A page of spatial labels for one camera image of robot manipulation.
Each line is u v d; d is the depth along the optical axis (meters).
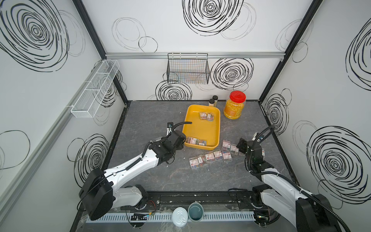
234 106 1.01
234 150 0.90
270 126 1.12
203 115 1.08
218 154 0.89
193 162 0.85
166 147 0.60
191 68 1.24
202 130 1.03
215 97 1.14
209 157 0.87
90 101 0.73
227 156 0.87
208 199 0.75
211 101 1.10
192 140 0.91
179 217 0.65
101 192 0.39
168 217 0.64
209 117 1.07
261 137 0.74
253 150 0.64
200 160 0.86
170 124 0.70
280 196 0.50
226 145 0.92
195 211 0.71
